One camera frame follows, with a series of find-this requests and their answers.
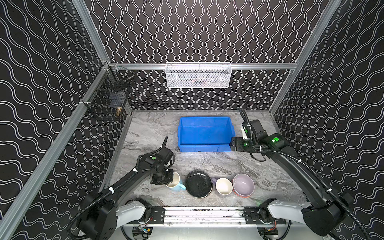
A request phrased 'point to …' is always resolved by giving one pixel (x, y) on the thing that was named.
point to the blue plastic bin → (205, 134)
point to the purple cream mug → (224, 186)
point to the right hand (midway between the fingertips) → (237, 144)
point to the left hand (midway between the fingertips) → (171, 181)
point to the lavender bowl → (243, 185)
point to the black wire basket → (108, 102)
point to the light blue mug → (175, 185)
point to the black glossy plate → (199, 184)
